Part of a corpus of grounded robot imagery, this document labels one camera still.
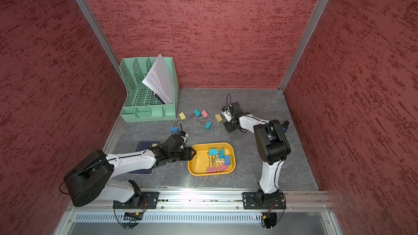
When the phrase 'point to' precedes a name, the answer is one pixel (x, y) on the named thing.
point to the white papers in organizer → (160, 77)
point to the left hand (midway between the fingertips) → (191, 156)
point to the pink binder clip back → (211, 170)
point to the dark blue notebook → (143, 145)
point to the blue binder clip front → (227, 160)
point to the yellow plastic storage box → (197, 166)
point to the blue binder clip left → (173, 129)
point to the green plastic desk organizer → (142, 104)
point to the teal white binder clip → (213, 153)
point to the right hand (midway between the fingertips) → (231, 126)
